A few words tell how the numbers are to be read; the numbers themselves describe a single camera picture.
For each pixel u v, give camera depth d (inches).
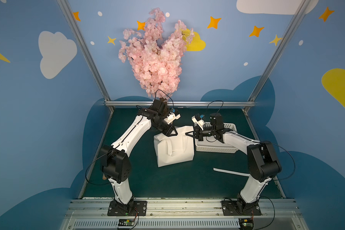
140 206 29.8
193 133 32.6
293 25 29.6
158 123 27.7
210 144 34.7
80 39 31.3
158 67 26.7
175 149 32.7
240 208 26.1
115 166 18.3
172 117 29.6
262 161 19.4
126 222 28.3
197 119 30.6
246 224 28.7
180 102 45.5
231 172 34.2
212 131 30.2
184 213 28.9
